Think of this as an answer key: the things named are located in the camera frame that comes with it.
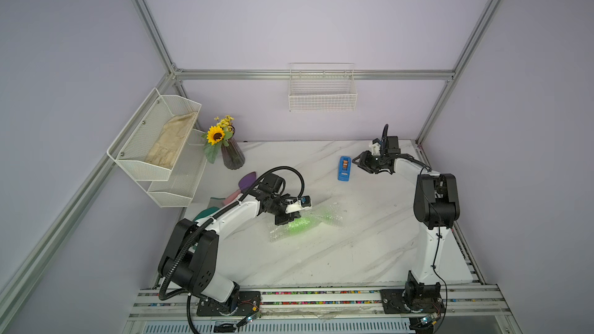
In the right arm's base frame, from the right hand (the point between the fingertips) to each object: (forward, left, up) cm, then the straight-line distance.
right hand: (356, 164), depth 103 cm
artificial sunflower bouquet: (+2, +59, +18) cm, 61 cm away
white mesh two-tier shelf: (-15, +76, +7) cm, 78 cm away
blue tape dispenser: (+1, +5, -4) cm, 6 cm away
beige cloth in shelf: (-6, +71, +24) cm, 75 cm away
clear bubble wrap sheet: (-31, +32, 0) cm, 45 cm away
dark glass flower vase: (+5, +57, +3) cm, 57 cm away
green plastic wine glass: (-29, +25, +1) cm, 38 cm away
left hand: (-25, +28, +1) cm, 37 cm away
